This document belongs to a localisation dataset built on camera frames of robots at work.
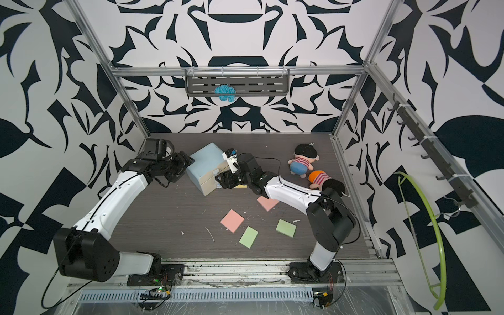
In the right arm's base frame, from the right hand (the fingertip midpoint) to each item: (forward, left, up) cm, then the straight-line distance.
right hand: (222, 171), depth 83 cm
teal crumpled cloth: (+33, -1, +18) cm, 38 cm away
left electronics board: (-41, +24, -19) cm, 51 cm away
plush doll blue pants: (+16, -39, -11) cm, 44 cm away
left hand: (+3, +13, +4) cm, 14 cm away
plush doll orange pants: (+3, -43, -11) cm, 45 cm away
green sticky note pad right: (-18, -27, -17) cm, 37 cm away
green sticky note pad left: (-21, -11, -17) cm, 30 cm away
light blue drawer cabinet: (+5, +6, -1) cm, 8 cm away
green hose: (-44, -62, +5) cm, 76 cm away
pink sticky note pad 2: (-15, -4, -17) cm, 23 cm away
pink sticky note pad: (-6, -19, -17) cm, 26 cm away
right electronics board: (-42, -38, -19) cm, 60 cm away
